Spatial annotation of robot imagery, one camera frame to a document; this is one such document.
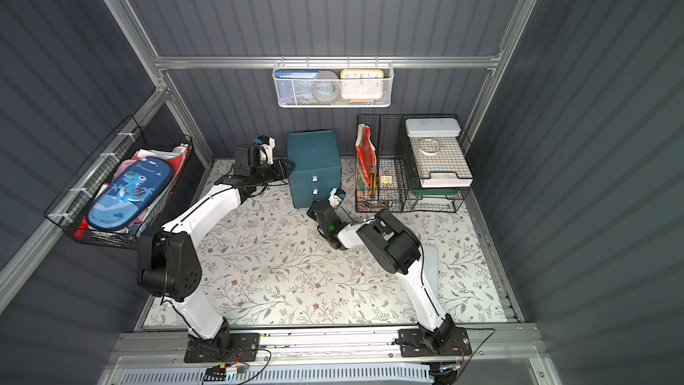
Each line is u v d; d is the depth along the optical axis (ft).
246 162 2.28
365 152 3.56
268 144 2.65
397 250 1.92
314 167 2.98
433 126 3.31
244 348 2.41
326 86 2.97
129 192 2.14
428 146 3.18
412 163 3.03
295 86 3.02
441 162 3.00
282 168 2.60
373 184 3.58
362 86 2.88
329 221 2.59
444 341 2.11
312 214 2.98
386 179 3.67
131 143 2.53
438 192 3.05
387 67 2.92
